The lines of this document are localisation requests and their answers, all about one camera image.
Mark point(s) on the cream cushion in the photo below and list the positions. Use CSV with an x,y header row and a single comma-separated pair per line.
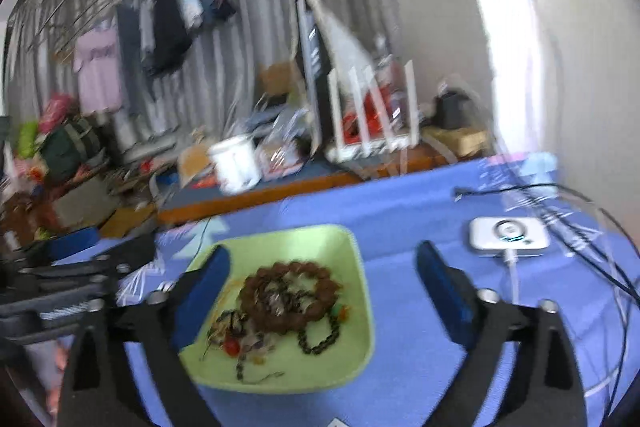
x,y
195,164

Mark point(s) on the grey curtain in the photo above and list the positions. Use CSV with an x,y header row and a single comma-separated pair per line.
x,y
260,7

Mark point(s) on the grey trousers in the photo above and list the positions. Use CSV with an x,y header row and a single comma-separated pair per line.
x,y
130,57

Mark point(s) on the white enamel mug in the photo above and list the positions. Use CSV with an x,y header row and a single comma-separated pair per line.
x,y
235,164

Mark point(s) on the clear snack packet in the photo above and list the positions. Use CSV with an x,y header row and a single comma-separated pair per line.
x,y
277,159

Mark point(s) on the blue patterned tablecloth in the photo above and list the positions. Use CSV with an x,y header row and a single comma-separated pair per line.
x,y
410,217

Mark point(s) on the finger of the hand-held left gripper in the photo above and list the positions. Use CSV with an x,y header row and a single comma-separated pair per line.
x,y
115,257
75,242

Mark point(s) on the beige power strip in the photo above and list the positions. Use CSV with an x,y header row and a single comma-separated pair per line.
x,y
457,142

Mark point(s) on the white router with antennas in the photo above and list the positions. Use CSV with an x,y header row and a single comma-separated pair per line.
x,y
370,149

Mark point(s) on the cardboard box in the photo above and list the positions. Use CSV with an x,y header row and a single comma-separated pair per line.
x,y
277,79

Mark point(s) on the white lace cover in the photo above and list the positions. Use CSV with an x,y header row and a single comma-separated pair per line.
x,y
345,47

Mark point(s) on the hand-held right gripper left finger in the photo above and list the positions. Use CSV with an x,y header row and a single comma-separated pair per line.
x,y
200,297

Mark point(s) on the dark green duffel bag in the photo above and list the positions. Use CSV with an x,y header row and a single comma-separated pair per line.
x,y
70,152

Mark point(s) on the black power adapter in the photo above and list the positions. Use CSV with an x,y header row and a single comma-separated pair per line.
x,y
455,109

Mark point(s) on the small white square device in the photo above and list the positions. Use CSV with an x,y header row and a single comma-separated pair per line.
x,y
507,234

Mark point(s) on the light blue shirt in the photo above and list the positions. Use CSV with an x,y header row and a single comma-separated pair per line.
x,y
191,2

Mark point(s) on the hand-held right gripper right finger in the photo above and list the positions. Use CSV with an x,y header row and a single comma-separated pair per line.
x,y
442,292

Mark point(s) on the grey box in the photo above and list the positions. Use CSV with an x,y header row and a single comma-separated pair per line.
x,y
85,204

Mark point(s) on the bright green bag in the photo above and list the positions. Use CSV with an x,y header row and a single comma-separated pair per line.
x,y
27,139

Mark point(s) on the wooden desk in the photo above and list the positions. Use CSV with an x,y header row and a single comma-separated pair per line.
x,y
250,202

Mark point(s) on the red decorations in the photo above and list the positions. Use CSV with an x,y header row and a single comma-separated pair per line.
x,y
375,112

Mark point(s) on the black shirt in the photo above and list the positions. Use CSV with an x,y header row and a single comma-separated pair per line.
x,y
167,27

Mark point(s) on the light green plastic basket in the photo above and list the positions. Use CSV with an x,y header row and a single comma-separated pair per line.
x,y
310,257

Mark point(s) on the translucent blue bag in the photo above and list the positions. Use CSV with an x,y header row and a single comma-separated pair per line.
x,y
540,169

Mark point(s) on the pink bag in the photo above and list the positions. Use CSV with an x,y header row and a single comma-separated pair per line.
x,y
56,112

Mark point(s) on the black monitor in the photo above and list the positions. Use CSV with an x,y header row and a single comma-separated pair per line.
x,y
315,57

